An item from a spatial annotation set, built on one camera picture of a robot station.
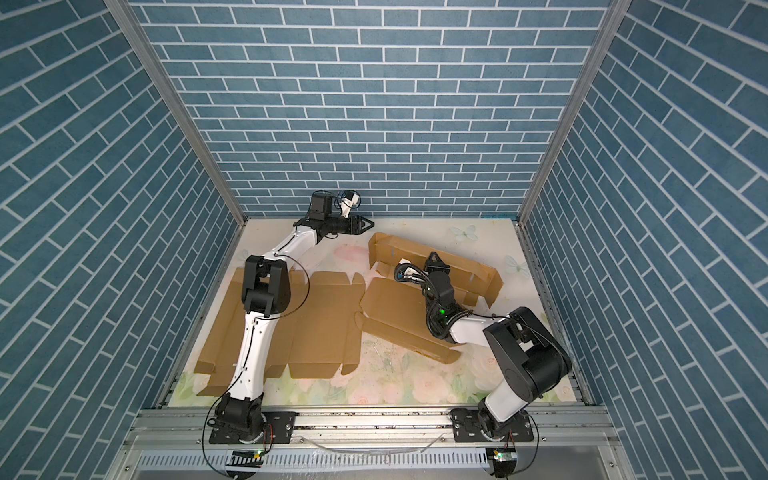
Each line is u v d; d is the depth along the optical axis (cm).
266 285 67
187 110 89
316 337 88
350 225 96
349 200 98
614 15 71
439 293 66
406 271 79
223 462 70
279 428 73
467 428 74
